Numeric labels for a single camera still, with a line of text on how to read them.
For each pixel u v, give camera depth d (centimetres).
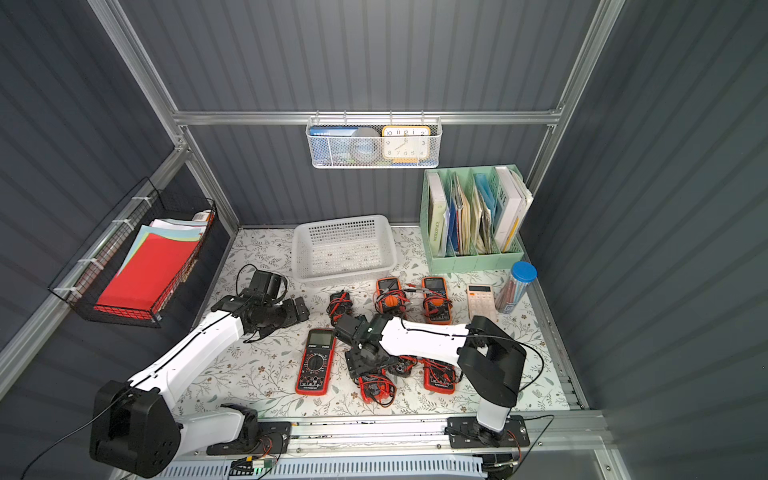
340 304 94
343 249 112
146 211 77
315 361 83
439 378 79
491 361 45
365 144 87
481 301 97
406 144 88
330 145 88
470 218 96
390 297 95
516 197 93
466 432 74
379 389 75
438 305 94
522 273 83
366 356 60
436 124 89
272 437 73
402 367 81
